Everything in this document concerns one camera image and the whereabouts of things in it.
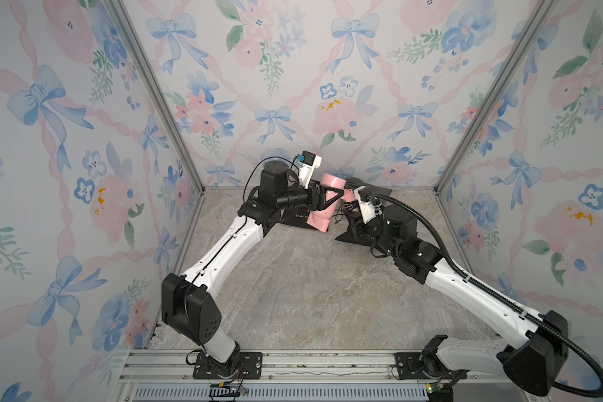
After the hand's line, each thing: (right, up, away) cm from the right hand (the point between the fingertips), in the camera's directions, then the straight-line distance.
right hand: (343, 194), depth 74 cm
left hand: (-2, +1, -5) cm, 6 cm away
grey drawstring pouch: (+10, +8, +40) cm, 42 cm away
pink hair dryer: (-7, -7, -6) cm, 12 cm away
